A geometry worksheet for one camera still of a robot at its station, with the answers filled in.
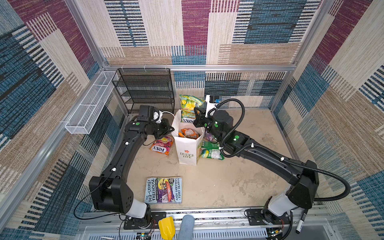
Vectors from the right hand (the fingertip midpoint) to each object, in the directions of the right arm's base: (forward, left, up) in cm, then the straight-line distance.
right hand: (194, 110), depth 70 cm
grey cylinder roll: (-42, +5, -34) cm, 54 cm away
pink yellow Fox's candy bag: (+2, +20, -33) cm, 39 cm away
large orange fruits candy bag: (-2, +8, -17) cm, 19 cm away
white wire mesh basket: (-1, +52, -2) cm, 52 cm away
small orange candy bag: (+5, +3, -24) cm, 25 cm away
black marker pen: (-41, -49, -36) cm, 73 cm away
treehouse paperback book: (-24, +18, -35) cm, 46 cm away
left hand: (0, +10, -12) cm, 15 cm away
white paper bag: (-9, +4, -18) cm, 21 cm away
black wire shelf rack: (+41, +34, -16) cm, 56 cm away
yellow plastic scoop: (-41, +15, -36) cm, 57 cm away
